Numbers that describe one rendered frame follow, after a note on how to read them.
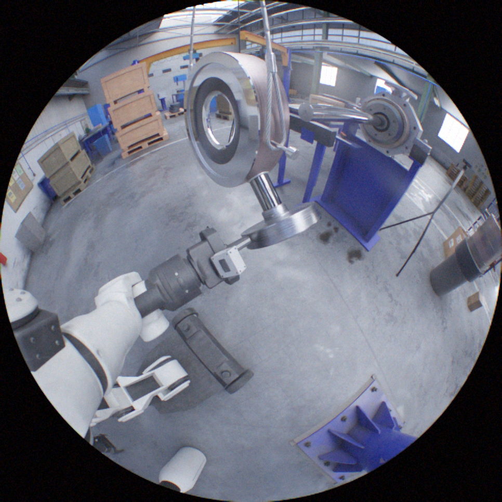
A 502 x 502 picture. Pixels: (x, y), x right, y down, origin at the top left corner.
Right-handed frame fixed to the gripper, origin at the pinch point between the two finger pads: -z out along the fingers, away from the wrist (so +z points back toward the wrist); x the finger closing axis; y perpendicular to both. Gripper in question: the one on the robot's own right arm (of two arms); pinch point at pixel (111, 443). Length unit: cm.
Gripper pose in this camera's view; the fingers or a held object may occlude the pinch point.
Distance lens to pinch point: 114.4
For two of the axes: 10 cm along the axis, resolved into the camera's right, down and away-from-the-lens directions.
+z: 0.0, -7.4, -6.7
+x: 9.2, 2.6, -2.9
